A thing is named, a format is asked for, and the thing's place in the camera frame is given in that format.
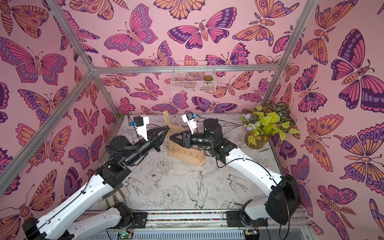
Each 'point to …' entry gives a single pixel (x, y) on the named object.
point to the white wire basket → (188, 76)
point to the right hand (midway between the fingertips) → (173, 136)
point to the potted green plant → (273, 119)
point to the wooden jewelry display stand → (196, 155)
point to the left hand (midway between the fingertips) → (169, 127)
